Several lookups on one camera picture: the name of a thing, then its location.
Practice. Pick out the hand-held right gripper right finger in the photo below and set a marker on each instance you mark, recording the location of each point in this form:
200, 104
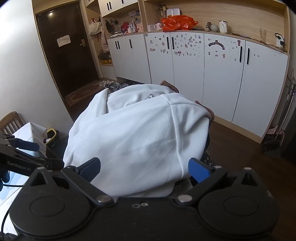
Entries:
198, 171

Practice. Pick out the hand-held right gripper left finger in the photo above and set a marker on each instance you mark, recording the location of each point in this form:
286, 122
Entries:
90, 167

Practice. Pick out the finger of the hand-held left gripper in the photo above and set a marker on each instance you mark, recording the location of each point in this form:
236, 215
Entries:
26, 145
55, 164

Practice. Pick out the white polo shirt brown collar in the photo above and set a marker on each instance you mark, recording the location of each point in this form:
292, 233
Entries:
138, 139

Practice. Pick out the person's left hand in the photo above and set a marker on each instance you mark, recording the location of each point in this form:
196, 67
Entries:
4, 177

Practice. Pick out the white paper bag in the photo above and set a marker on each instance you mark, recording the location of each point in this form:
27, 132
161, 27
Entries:
27, 133

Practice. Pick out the dark floral cloth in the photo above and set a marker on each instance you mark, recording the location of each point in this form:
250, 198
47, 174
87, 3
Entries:
208, 160

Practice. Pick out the yellow-trimmed black bag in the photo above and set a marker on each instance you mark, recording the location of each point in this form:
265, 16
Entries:
52, 137

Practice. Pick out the wooden slatted chair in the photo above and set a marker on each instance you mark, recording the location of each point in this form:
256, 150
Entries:
10, 122

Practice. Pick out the patterned door rug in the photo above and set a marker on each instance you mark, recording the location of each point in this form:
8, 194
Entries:
81, 93

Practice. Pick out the dark dustpan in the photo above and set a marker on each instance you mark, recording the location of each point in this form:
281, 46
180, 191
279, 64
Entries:
272, 144

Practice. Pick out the pile of shoes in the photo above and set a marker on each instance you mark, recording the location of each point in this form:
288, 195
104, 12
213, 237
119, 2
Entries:
112, 84

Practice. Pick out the dark brown door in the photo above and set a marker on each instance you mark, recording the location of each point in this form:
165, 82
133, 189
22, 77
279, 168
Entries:
67, 67

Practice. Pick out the white sticker-covered cabinet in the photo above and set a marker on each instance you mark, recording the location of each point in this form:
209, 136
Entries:
187, 71

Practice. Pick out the white paper notice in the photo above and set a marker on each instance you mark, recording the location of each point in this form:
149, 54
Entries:
63, 40

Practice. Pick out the metal pole rack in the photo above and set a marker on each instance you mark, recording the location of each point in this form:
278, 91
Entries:
286, 102

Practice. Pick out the white hanging plastic bag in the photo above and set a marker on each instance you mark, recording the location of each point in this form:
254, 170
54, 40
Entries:
94, 28

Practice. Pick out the round grey-white gadget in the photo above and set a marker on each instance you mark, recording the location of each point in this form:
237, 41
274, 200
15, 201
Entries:
214, 27

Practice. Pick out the red bag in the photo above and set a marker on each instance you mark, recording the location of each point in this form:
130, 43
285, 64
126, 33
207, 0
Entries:
125, 26

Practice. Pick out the white jug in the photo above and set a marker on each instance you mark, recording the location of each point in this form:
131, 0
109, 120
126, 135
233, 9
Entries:
223, 26

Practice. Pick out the orange plastic bag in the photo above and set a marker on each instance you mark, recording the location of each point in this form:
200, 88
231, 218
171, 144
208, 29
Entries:
178, 23

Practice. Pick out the white mug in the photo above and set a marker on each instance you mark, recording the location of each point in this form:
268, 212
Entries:
158, 26

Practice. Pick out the clear glass cup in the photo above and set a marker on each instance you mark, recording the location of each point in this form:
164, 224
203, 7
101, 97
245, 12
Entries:
263, 35

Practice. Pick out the white power strip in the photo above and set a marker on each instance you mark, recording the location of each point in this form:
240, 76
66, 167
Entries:
280, 41

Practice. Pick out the white wall cabinet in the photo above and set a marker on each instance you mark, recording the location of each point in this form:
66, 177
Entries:
115, 7

